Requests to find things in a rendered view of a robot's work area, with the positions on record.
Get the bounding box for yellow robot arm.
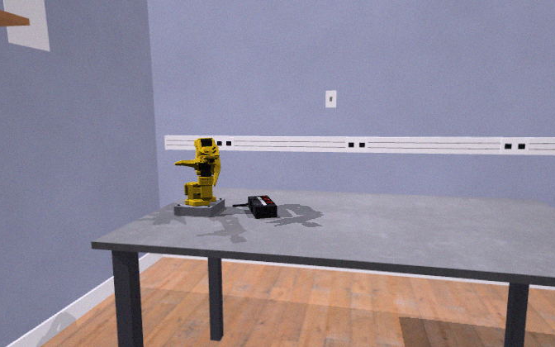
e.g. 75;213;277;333
185;137;220;207

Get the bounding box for black power strip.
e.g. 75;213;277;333
232;196;277;219

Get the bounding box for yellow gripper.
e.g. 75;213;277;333
175;155;221;187

